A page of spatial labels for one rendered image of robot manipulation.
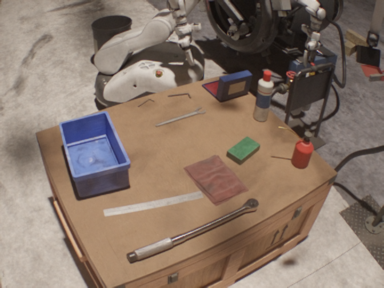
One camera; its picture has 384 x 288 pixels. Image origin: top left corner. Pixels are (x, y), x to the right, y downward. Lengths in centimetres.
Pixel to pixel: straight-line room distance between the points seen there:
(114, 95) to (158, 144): 86
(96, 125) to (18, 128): 111
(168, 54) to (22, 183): 122
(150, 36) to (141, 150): 90
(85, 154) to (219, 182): 50
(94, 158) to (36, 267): 64
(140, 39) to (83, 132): 90
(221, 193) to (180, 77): 100
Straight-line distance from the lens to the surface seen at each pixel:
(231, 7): 260
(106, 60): 236
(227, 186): 131
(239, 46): 262
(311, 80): 207
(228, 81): 165
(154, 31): 216
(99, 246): 117
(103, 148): 146
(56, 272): 169
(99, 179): 124
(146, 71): 213
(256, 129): 160
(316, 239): 188
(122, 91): 223
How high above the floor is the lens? 144
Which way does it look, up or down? 40 degrees down
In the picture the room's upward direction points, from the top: 3 degrees clockwise
